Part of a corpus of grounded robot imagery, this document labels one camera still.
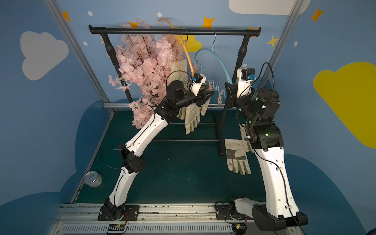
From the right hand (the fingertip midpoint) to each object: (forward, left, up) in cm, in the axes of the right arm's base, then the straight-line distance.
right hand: (231, 81), depth 56 cm
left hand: (+10, +7, -9) cm, 15 cm away
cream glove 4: (-6, -15, -54) cm, 57 cm away
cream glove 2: (+18, +9, -32) cm, 38 cm away
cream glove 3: (+6, -24, -55) cm, 61 cm away
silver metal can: (-25, +69, -48) cm, 88 cm away
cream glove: (+9, +15, -32) cm, 36 cm away
